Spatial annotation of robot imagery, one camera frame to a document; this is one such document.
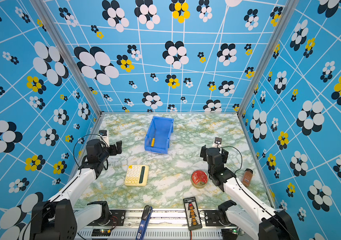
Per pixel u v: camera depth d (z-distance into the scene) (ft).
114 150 2.54
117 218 2.39
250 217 1.38
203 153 2.52
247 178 2.70
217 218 2.38
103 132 2.43
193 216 2.37
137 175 2.83
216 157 2.00
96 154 2.14
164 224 2.38
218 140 2.29
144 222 2.28
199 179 2.74
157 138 3.38
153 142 3.33
